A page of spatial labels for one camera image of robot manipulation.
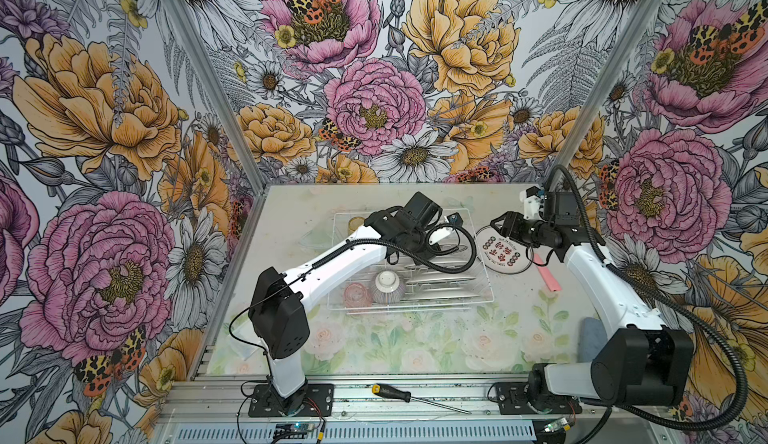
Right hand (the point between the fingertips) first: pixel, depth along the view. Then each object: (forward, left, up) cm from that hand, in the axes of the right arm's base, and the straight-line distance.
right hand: (497, 233), depth 83 cm
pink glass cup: (-13, +39, -9) cm, 42 cm away
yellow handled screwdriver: (-33, +31, -18) cm, 49 cm away
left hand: (-4, +20, -1) cm, 20 cm away
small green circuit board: (-41, +52, -19) cm, 69 cm away
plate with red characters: (+6, -7, -20) cm, 22 cm away
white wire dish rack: (-6, +24, -17) cm, 30 cm away
